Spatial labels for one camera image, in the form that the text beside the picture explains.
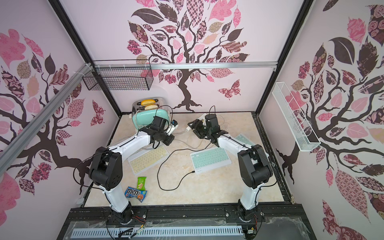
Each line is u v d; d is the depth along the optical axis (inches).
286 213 29.8
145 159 37.2
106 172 18.9
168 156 37.5
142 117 37.4
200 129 31.5
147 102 40.3
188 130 41.4
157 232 27.5
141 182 33.0
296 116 29.9
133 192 31.3
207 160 37.2
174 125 32.7
